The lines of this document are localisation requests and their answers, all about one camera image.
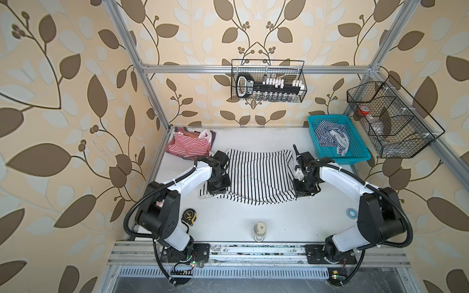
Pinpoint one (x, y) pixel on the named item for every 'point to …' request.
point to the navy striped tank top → (333, 135)
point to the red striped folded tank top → (189, 144)
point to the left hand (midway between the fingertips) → (225, 189)
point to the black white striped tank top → (258, 176)
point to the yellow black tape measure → (189, 216)
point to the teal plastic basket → (357, 151)
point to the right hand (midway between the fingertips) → (297, 194)
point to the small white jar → (259, 229)
